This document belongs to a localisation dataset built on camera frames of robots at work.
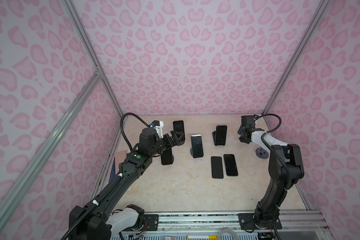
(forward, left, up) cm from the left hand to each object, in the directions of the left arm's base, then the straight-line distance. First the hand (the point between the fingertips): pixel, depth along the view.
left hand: (179, 134), depth 73 cm
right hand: (+17, -44, -18) cm, 51 cm away
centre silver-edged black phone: (+6, -10, -21) cm, 24 cm away
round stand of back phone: (+14, 0, -29) cm, 32 cm away
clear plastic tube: (-37, -22, -27) cm, 51 cm away
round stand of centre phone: (+5, -7, -25) cm, 26 cm away
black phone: (+18, +1, -16) cm, 24 cm away
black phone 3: (-7, -22, -28) cm, 36 cm away
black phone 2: (0, +9, -22) cm, 24 cm away
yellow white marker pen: (-40, -9, -27) cm, 49 cm away
